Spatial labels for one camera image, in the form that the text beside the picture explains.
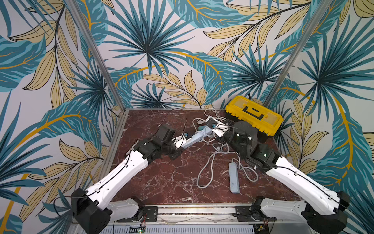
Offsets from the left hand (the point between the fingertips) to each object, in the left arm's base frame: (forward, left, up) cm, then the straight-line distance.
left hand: (180, 149), depth 74 cm
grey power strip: (+3, -8, +7) cm, 11 cm away
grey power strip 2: (-11, -30, -16) cm, 36 cm away
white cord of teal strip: (+42, -18, -20) cm, 50 cm away
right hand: (+6, -18, +18) cm, 25 cm away
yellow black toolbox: (+24, -52, -3) cm, 57 cm away
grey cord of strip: (+3, -19, -12) cm, 23 cm away
